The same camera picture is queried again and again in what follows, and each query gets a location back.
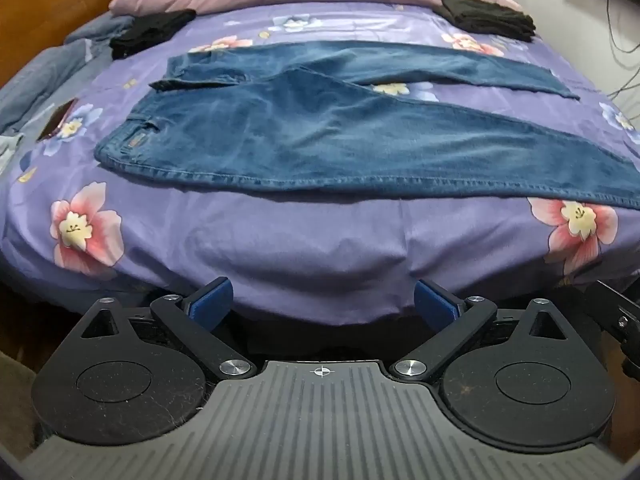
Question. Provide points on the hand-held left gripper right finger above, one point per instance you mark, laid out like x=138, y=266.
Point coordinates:
x=434, y=305

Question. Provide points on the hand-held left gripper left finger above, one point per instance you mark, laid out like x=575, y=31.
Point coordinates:
x=215, y=304

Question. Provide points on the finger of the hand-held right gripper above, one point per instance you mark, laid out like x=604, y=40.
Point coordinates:
x=622, y=322

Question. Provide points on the blue denim pants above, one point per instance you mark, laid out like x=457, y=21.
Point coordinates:
x=325, y=130

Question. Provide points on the purple floral bed sheet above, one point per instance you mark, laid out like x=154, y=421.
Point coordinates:
x=250, y=245

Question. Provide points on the brown flat wallet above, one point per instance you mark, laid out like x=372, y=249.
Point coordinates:
x=56, y=121

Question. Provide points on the pale blue cloth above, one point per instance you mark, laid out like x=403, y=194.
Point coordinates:
x=7, y=152

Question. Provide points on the crumpled black cloth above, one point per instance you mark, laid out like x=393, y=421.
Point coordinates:
x=150, y=30

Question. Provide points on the grey blue cloth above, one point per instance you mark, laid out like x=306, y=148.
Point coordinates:
x=50, y=70

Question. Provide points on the folded black cloth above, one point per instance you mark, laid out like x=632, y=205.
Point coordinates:
x=485, y=17

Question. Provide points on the wooden headboard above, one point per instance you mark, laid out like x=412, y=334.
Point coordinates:
x=50, y=0

